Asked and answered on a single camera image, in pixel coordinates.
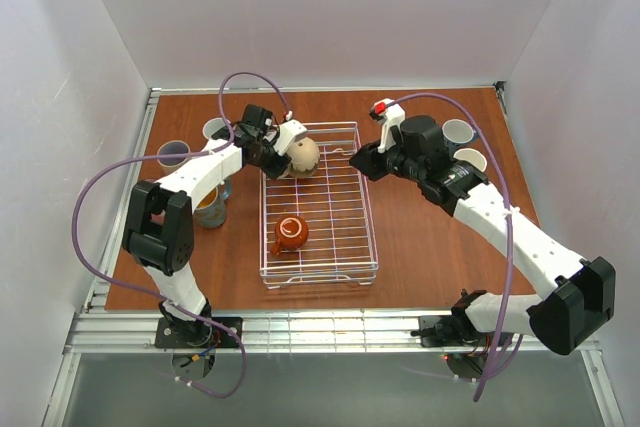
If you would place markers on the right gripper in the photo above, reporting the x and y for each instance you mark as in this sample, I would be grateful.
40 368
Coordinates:
375 161

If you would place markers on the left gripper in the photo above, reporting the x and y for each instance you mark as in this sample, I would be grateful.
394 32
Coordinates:
276 163

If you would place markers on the beige round mug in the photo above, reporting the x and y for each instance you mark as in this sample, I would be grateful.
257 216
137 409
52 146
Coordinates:
305 159

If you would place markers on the blue butterfly mug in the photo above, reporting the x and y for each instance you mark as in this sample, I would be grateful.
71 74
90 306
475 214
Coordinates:
211 211

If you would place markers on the pearlescent pink mug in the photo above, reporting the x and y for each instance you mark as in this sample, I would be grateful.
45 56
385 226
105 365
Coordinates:
172 155

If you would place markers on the pink faceted mug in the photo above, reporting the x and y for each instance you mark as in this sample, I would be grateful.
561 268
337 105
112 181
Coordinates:
473 157

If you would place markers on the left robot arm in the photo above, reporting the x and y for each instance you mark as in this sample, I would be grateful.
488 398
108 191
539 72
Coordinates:
159 227

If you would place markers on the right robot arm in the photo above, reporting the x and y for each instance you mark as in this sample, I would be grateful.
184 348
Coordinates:
573 296

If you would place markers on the pink floral mug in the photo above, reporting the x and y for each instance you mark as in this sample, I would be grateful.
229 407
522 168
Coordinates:
212 128

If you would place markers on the orange brown mug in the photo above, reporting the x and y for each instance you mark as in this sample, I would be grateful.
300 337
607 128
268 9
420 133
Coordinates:
291 233

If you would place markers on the blue mug white interior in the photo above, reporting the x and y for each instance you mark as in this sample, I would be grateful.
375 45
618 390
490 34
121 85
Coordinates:
458 133

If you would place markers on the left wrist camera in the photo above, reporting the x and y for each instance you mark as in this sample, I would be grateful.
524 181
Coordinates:
289 132

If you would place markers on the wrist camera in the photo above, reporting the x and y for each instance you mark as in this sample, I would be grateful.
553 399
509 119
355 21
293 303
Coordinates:
388 114
289 132

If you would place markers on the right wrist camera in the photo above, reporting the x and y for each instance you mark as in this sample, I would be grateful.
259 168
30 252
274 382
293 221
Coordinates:
388 114

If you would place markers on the white wire dish rack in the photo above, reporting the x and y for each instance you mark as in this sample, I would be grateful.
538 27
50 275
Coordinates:
334 202

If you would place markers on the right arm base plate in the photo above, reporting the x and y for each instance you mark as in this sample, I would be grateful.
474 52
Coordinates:
445 332

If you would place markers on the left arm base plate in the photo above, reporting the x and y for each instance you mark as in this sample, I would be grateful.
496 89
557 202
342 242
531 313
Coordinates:
167 337

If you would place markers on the aluminium front rail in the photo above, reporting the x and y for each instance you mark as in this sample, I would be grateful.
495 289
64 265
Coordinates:
262 332

